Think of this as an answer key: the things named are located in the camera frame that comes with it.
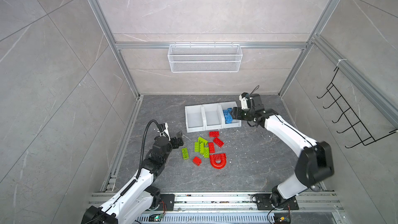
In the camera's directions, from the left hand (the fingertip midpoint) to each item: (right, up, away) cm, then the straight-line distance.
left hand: (173, 129), depth 82 cm
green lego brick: (+6, -14, +6) cm, 16 cm away
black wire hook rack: (+79, +1, -23) cm, 83 cm away
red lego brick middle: (+21, -12, +8) cm, 25 cm away
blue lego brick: (+32, +8, +20) cm, 38 cm away
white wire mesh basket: (+18, +45, +18) cm, 51 cm away
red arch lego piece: (+26, -17, +6) cm, 32 cm away
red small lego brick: (+13, -18, +1) cm, 22 cm away
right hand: (+34, +10, +6) cm, 36 cm away
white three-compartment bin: (+20, +5, +21) cm, 30 cm away
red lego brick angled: (+26, -10, +9) cm, 30 cm away
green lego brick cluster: (+16, -12, +8) cm, 21 cm away
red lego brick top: (+23, -5, +14) cm, 28 cm away
